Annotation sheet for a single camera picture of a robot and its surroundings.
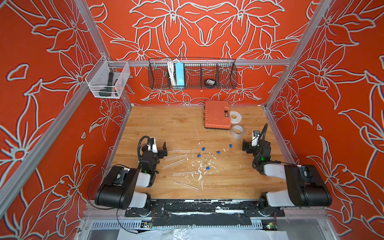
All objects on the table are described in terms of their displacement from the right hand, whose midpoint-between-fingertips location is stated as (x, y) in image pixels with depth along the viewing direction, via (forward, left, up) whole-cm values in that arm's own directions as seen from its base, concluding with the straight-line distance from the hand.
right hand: (249, 138), depth 92 cm
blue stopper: (-17, +26, -7) cm, 32 cm away
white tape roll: (+23, +3, -6) cm, 24 cm away
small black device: (+29, +25, +22) cm, 44 cm away
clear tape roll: (+6, +5, -7) cm, 10 cm away
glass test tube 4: (-10, +47, -7) cm, 48 cm away
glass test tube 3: (-16, +51, -6) cm, 54 cm away
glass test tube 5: (-5, +45, -7) cm, 46 cm away
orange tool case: (+23, +18, -3) cm, 29 cm away
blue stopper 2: (-4, +29, -7) cm, 30 cm away
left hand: (-5, +58, +2) cm, 58 cm away
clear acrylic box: (+24, +89, +28) cm, 96 cm away
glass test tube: (-25, +45, -8) cm, 52 cm away
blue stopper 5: (-2, +10, -7) cm, 13 cm away
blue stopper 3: (-9, +32, -7) cm, 34 cm away
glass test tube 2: (-20, +44, -7) cm, 49 cm away
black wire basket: (+40, +15, +23) cm, 49 cm away
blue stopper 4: (-6, +19, -7) cm, 21 cm away
